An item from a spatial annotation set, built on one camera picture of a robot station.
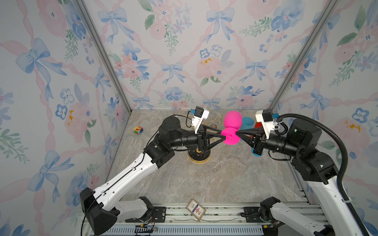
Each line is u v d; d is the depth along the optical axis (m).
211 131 0.56
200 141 0.49
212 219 0.73
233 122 0.63
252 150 0.49
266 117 0.45
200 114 0.49
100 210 0.37
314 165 0.38
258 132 0.50
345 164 0.34
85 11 0.70
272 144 0.47
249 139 0.53
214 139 0.51
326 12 0.71
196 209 0.75
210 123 0.75
